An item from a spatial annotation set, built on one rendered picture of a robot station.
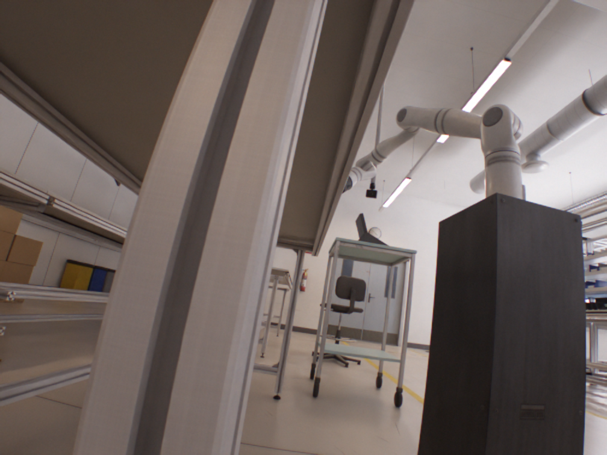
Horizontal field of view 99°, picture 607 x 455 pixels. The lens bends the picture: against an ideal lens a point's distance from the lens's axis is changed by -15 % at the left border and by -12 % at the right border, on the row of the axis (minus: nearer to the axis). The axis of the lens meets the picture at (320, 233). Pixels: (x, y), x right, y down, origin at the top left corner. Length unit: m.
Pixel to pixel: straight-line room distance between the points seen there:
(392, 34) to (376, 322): 7.19
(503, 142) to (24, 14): 1.08
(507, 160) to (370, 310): 6.74
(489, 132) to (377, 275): 6.74
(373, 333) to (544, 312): 6.83
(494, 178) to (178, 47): 0.77
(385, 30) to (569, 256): 0.60
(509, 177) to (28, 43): 1.13
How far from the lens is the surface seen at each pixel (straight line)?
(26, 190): 2.02
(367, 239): 2.21
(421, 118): 1.18
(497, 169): 0.87
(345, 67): 0.60
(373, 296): 7.46
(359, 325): 7.39
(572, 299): 0.80
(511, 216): 0.71
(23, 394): 1.25
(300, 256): 1.94
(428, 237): 8.07
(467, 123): 1.07
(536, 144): 5.07
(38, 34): 0.85
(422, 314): 7.77
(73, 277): 6.39
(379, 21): 0.45
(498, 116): 0.95
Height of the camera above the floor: 0.56
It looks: 14 degrees up
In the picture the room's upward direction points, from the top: 9 degrees clockwise
